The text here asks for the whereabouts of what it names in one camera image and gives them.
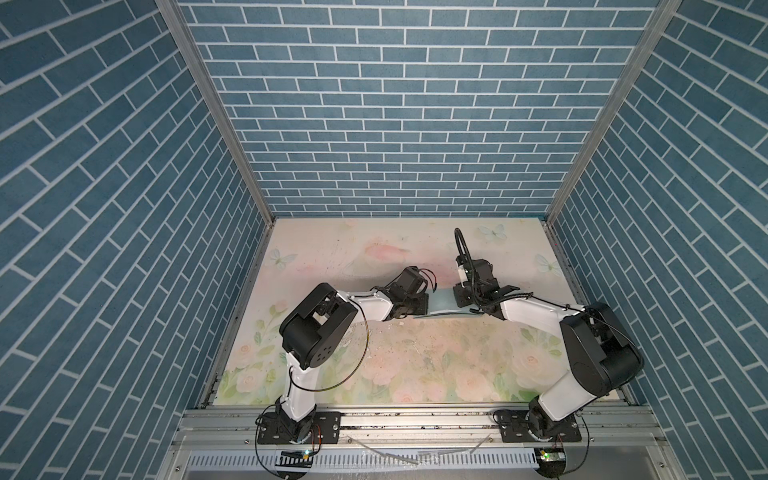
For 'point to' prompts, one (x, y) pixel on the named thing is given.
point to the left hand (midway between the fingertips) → (426, 305)
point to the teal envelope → (442, 301)
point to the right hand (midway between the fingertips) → (459, 283)
